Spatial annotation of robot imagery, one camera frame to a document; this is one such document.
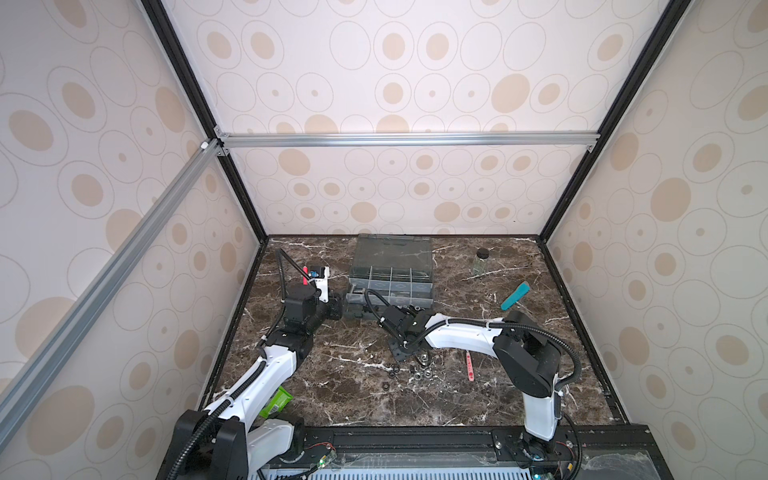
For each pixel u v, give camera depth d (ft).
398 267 3.63
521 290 3.38
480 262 3.39
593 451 2.43
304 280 2.26
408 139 2.94
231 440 1.29
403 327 2.30
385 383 2.73
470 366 2.80
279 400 2.60
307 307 2.04
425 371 2.80
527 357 1.60
